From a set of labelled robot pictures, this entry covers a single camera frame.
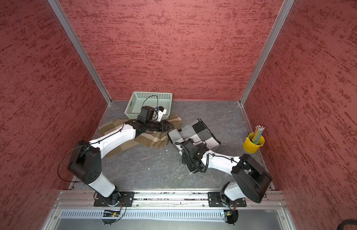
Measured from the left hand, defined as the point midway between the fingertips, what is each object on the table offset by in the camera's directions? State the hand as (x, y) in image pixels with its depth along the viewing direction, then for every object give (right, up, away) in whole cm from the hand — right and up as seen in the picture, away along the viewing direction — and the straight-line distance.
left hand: (170, 129), depth 84 cm
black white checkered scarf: (+18, -4, +16) cm, 24 cm away
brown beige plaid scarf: (-10, -8, +13) cm, 18 cm away
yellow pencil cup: (+50, -11, +3) cm, 51 cm away
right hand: (+9, -21, +3) cm, 23 cm away
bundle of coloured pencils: (+53, -3, +1) cm, 53 cm away
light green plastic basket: (-31, +22, +38) cm, 53 cm away
